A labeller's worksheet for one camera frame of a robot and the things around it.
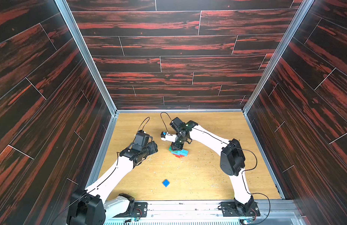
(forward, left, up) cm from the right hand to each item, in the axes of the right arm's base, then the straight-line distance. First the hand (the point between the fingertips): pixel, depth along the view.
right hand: (176, 143), depth 92 cm
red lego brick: (-7, -2, -5) cm, 8 cm away
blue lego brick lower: (-24, +6, -6) cm, 25 cm away
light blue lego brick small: (-6, -5, 0) cm, 8 cm away
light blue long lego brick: (-6, -2, -1) cm, 7 cm away
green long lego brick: (-6, +4, +3) cm, 7 cm away
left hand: (-6, +13, +5) cm, 15 cm away
